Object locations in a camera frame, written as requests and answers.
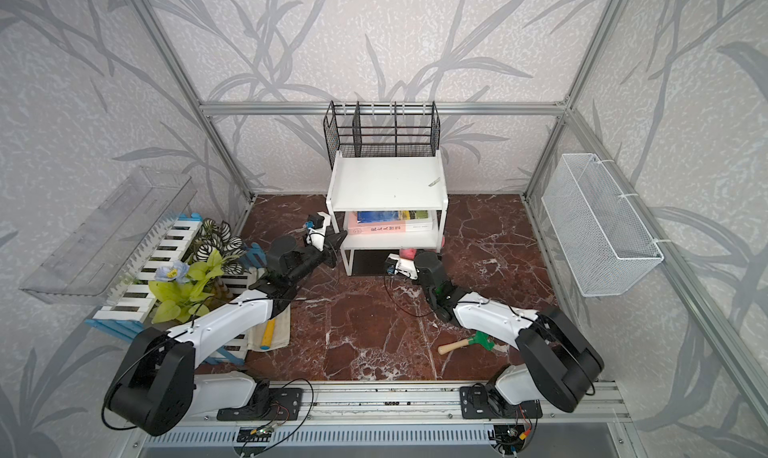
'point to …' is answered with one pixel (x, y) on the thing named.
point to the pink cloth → (408, 253)
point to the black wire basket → (381, 135)
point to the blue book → (377, 216)
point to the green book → (422, 214)
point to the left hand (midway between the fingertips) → (344, 231)
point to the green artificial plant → (178, 289)
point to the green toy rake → (479, 339)
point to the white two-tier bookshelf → (364, 181)
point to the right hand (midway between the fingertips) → (423, 244)
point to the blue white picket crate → (131, 312)
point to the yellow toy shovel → (268, 334)
